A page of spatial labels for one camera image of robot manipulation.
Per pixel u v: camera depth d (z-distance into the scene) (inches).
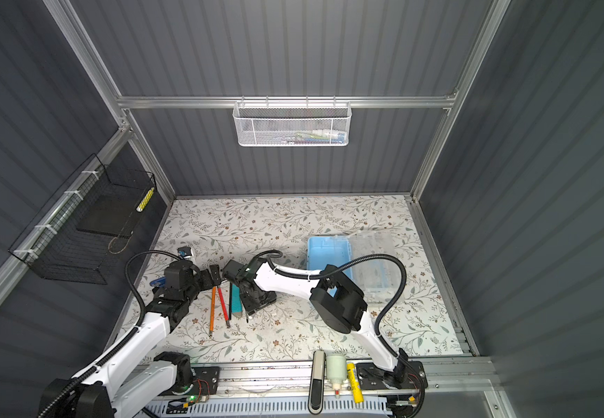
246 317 33.4
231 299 35.0
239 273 27.3
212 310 34.3
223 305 34.8
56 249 25.9
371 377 28.6
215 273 31.1
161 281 36.0
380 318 21.7
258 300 29.0
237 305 34.3
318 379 27.6
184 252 29.5
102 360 17.7
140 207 31.4
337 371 27.2
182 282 25.5
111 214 30.0
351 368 28.9
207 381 28.4
